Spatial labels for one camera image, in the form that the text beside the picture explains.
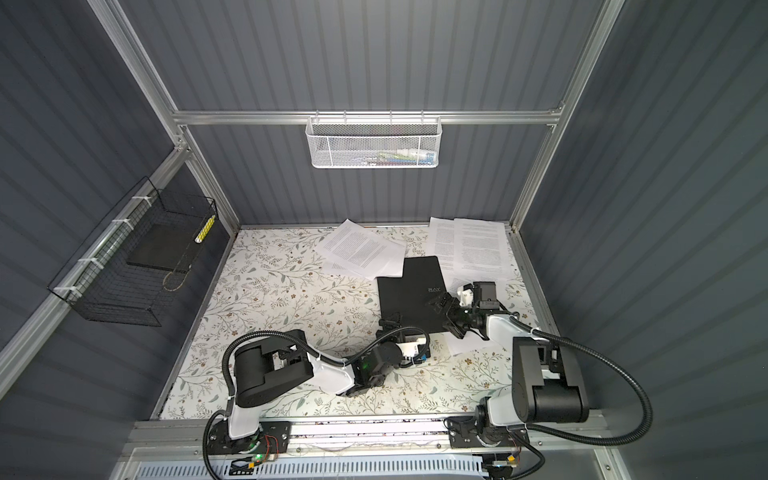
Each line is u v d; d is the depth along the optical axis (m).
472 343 0.89
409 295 1.02
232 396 0.52
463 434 0.73
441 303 0.83
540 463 0.66
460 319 0.79
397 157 0.93
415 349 0.77
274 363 0.52
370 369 0.68
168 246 0.77
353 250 1.13
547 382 0.44
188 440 0.75
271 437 0.72
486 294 0.74
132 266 0.72
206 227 0.82
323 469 0.77
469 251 1.12
